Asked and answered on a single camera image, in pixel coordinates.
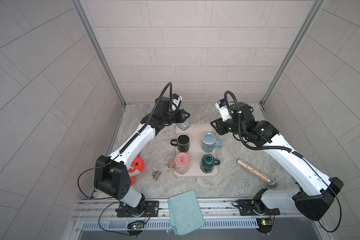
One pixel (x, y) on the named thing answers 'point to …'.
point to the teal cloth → (185, 212)
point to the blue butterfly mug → (209, 143)
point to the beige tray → (195, 151)
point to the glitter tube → (272, 182)
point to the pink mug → (181, 163)
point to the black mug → (182, 142)
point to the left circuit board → (135, 225)
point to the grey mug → (184, 126)
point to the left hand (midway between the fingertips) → (193, 113)
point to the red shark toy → (137, 167)
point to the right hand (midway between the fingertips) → (212, 121)
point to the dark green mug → (208, 163)
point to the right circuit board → (265, 224)
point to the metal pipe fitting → (156, 174)
